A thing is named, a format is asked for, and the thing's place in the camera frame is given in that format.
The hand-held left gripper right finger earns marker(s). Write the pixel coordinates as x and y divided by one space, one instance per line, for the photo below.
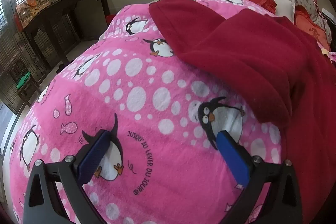
232 155

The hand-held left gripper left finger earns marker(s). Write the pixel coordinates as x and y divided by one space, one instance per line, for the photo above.
94 153

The dark red fleece garment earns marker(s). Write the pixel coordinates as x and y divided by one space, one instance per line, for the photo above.
236 50

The pink penguin print blanket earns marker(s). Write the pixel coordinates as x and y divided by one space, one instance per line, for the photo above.
147 87

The wooden stool with green cushion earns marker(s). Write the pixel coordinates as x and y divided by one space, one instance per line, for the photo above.
23 81

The dark wooden table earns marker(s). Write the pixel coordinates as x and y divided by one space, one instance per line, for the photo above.
60 16

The small red heart cushion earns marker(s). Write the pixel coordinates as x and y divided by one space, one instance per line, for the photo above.
311 27

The white pillow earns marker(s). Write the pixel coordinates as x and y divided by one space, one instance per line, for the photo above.
283 5

